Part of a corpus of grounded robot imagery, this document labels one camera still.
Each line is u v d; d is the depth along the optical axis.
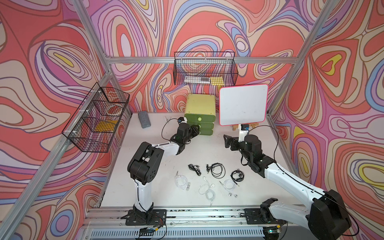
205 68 0.96
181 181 0.86
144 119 1.14
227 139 0.76
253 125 1.07
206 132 1.05
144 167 0.52
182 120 0.87
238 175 0.87
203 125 0.96
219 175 0.88
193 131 0.84
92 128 0.73
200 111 0.91
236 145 0.73
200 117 0.91
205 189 0.82
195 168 0.90
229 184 0.84
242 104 1.01
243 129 0.69
